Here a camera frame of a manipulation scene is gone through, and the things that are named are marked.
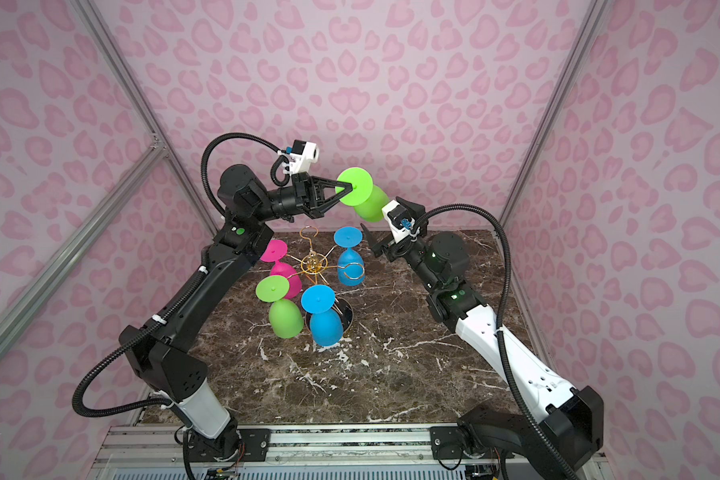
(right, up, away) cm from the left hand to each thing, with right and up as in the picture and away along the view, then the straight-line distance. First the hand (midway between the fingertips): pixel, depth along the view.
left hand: (350, 187), depth 54 cm
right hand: (+6, -2, +9) cm, 11 cm away
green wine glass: (-17, -27, +19) cm, 37 cm away
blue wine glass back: (-2, -15, +28) cm, 31 cm away
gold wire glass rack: (-9, -14, +18) cm, 25 cm away
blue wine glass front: (-7, -29, +18) cm, 35 cm away
